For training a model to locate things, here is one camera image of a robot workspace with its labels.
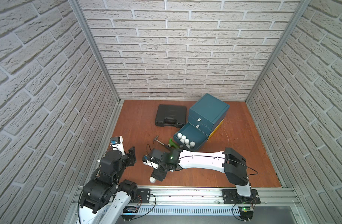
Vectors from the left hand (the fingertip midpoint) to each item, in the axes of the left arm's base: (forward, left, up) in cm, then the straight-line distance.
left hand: (131, 145), depth 67 cm
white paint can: (+18, -25, -21) cm, 37 cm away
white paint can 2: (+17, -28, -21) cm, 39 cm away
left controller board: (-25, +2, -26) cm, 37 cm away
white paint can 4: (+13, -30, -21) cm, 39 cm away
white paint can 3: (+13, -27, -20) cm, 37 cm away
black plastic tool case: (+34, -19, -19) cm, 43 cm away
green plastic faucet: (+12, -20, -22) cm, 32 cm away
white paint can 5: (+11, -34, -20) cm, 41 cm away
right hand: (-6, -13, -18) cm, 23 cm away
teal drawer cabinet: (+20, -41, -1) cm, 46 cm away
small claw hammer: (+11, -17, -24) cm, 31 cm away
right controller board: (-26, -59, -24) cm, 69 cm away
